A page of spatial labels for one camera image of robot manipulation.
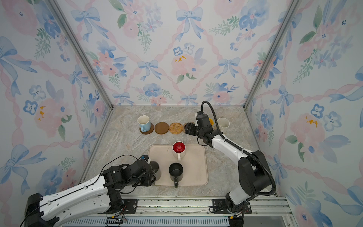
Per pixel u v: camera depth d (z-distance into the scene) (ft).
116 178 1.77
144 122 3.14
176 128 3.50
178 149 3.08
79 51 2.79
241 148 1.64
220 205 2.43
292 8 2.27
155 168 2.54
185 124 3.60
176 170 2.74
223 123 3.30
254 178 1.45
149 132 3.38
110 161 2.96
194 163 2.95
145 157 2.35
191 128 2.56
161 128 3.50
